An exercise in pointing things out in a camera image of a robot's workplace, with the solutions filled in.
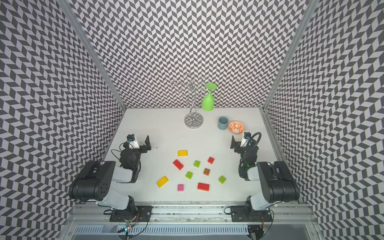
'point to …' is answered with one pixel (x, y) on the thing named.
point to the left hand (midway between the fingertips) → (141, 137)
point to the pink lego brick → (180, 187)
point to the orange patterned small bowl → (236, 127)
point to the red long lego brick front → (203, 186)
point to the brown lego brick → (206, 171)
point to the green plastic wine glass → (208, 101)
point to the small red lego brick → (210, 160)
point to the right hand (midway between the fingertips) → (240, 138)
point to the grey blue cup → (223, 122)
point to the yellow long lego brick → (163, 180)
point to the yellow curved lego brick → (182, 153)
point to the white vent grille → (188, 230)
